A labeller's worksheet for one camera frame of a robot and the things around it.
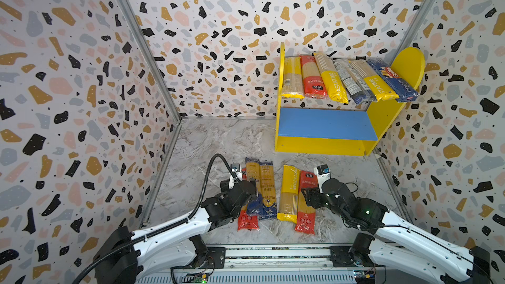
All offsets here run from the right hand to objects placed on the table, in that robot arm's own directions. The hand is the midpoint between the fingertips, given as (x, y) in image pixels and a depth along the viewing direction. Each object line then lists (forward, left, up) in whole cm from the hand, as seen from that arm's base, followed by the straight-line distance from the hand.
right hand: (306, 185), depth 76 cm
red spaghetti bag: (-10, -1, -13) cm, 16 cm away
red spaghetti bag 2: (-10, +24, -13) cm, 29 cm away
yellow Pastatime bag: (-2, +6, -13) cm, 14 cm away
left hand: (+4, +24, -2) cm, 24 cm away
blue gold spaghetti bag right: (-5, +14, -14) cm, 20 cm away
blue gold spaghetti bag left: (+14, +22, -12) cm, 29 cm away
